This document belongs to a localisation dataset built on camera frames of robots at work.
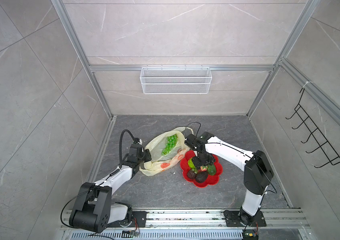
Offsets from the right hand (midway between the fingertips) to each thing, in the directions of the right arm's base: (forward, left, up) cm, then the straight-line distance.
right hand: (203, 163), depth 85 cm
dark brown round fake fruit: (-5, +7, -3) cm, 9 cm away
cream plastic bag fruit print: (+14, +28, +1) cm, 31 cm away
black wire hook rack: (-11, -47, +25) cm, 55 cm away
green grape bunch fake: (+19, +18, -4) cm, 26 cm away
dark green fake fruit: (-2, -5, -3) cm, 6 cm away
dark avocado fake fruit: (-6, +1, -3) cm, 7 cm away
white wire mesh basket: (+52, +14, +22) cm, 58 cm away
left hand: (+10, +33, +1) cm, 34 cm away
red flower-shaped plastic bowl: (-7, -5, -5) cm, 10 cm away
